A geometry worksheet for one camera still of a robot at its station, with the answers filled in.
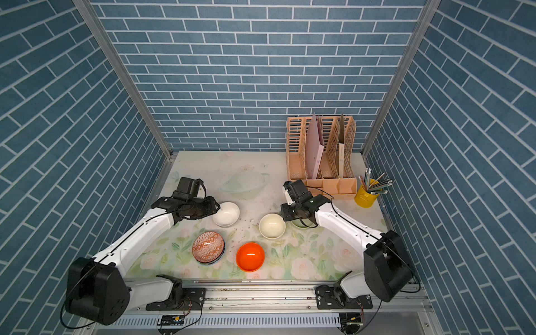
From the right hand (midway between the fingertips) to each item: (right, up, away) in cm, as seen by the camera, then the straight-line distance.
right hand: (285, 211), depth 85 cm
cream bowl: (-6, -8, +6) cm, 11 cm away
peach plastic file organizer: (+26, +15, +23) cm, 38 cm away
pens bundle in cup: (+41, +10, +11) cm, 44 cm away
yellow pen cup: (+36, +4, +8) cm, 37 cm away
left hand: (-26, +2, -2) cm, 26 cm away
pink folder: (+14, +29, +14) cm, 35 cm away
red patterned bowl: (-31, -14, -3) cm, 34 cm away
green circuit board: (-40, -35, -13) cm, 55 cm away
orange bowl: (-14, -18, -3) cm, 23 cm away
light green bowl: (+6, -2, -12) cm, 14 cm away
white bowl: (-26, -3, +8) cm, 28 cm away
